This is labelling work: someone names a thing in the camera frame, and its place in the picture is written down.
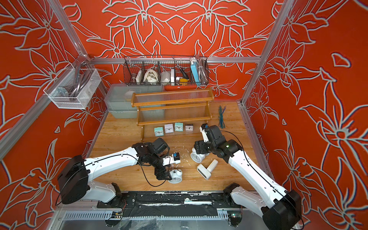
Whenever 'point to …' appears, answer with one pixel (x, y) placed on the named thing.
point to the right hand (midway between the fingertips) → (197, 144)
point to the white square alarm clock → (168, 128)
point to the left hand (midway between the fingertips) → (171, 170)
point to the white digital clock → (204, 172)
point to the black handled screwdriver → (183, 72)
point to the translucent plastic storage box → (118, 98)
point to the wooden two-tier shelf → (172, 106)
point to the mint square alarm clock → (158, 131)
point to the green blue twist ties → (221, 122)
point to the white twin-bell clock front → (176, 176)
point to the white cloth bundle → (150, 76)
